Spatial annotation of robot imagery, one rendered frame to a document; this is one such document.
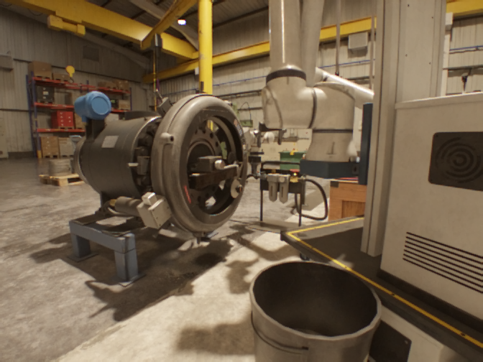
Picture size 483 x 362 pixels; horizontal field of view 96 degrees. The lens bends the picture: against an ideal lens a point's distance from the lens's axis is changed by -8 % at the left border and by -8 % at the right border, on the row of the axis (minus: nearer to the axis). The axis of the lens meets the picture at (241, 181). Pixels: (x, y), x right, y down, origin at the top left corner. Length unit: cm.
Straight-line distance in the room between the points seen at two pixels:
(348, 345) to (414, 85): 86
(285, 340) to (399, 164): 53
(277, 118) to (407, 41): 52
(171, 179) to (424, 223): 88
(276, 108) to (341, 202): 106
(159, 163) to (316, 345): 83
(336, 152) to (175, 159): 64
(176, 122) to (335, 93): 65
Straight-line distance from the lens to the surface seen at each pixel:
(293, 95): 88
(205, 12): 560
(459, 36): 1241
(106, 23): 1374
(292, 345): 57
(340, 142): 91
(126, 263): 141
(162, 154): 105
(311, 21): 121
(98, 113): 167
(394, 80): 96
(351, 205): 177
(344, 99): 93
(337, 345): 56
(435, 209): 73
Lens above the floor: 73
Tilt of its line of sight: 9 degrees down
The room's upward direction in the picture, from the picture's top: straight up
